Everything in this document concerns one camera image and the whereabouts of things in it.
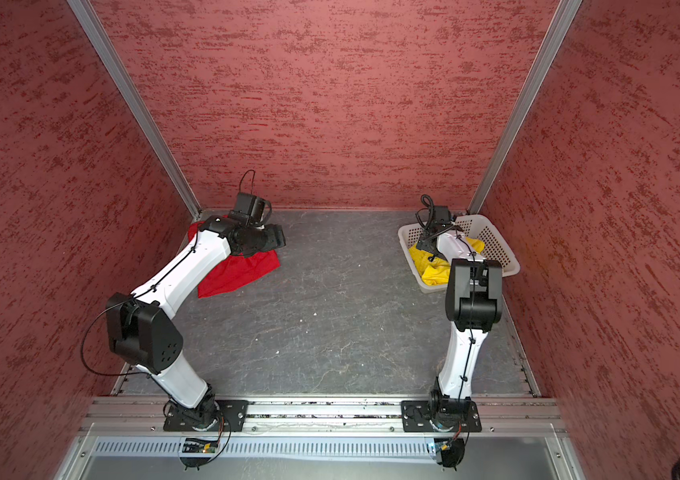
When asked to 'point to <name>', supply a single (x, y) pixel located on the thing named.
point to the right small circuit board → (442, 444)
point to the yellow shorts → (434, 271)
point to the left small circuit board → (195, 445)
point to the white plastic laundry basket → (475, 226)
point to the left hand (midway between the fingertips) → (273, 246)
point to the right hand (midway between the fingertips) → (436, 251)
